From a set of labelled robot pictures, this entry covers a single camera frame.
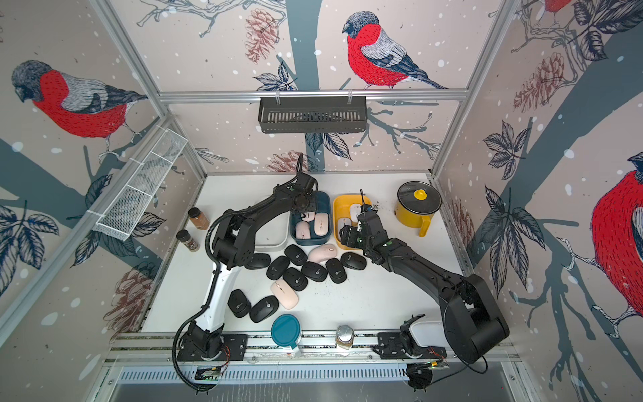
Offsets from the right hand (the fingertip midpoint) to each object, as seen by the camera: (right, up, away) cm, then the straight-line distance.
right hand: (348, 229), depth 89 cm
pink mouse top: (-10, -9, +4) cm, 14 cm away
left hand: (-13, +10, +16) cm, 23 cm away
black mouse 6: (+2, -12, +2) cm, 12 cm away
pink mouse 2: (-18, -2, +9) cm, 20 cm away
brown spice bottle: (-59, +3, +8) cm, 60 cm away
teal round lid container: (-20, -27, -18) cm, 38 cm away
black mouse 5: (-4, -15, -3) cm, 16 cm away
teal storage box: (-10, +8, +18) cm, 22 cm away
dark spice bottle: (-59, -3, -1) cm, 59 cm away
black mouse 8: (-28, -25, -9) cm, 39 cm away
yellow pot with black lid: (+27, +10, +7) cm, 30 cm away
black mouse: (-20, -10, +2) cm, 22 cm away
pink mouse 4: (-22, -21, -6) cm, 31 cm away
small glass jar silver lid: (-3, -26, -22) cm, 34 cm away
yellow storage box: (-2, +6, +17) cm, 18 cm away
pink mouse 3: (-15, +3, +12) cm, 20 cm away
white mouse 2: (+4, +6, +16) cm, 17 cm away
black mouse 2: (-26, -14, 0) cm, 29 cm away
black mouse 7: (-36, -23, -9) cm, 44 cm away
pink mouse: (-10, 0, +12) cm, 16 cm away
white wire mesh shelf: (-75, +18, 0) cm, 77 cm away
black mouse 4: (-12, -15, -2) cm, 19 cm away
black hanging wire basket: (-14, +48, +18) cm, 53 cm away
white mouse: (-1, +1, +12) cm, 12 cm away
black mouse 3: (-19, -17, -4) cm, 25 cm away
